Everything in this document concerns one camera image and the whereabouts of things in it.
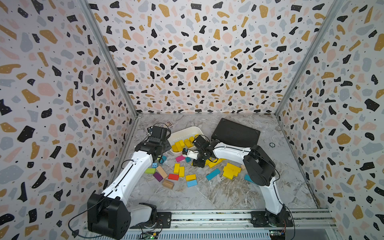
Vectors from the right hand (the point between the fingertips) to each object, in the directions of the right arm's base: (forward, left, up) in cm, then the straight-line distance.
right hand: (194, 161), depth 93 cm
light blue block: (-13, +1, -1) cm, 14 cm away
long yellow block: (+11, +12, 0) cm, 16 cm away
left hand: (+2, +15, +16) cm, 22 cm away
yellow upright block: (-7, +8, -1) cm, 10 cm away
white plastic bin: (+21, +10, 0) cm, 24 cm away
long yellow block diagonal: (-2, -10, -1) cm, 10 cm away
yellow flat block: (-10, +2, -1) cm, 10 cm away
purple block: (-10, +21, -1) cm, 23 cm away
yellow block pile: (-5, -22, -1) cm, 23 cm away
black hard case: (+21, -27, +2) cm, 34 cm away
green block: (-6, +27, -1) cm, 27 cm away
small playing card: (+30, +21, +1) cm, 37 cm away
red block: (-9, +12, -2) cm, 15 cm away
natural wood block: (-15, +14, 0) cm, 20 cm away
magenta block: (+2, +10, 0) cm, 10 cm away
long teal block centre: (-7, -12, -2) cm, 14 cm away
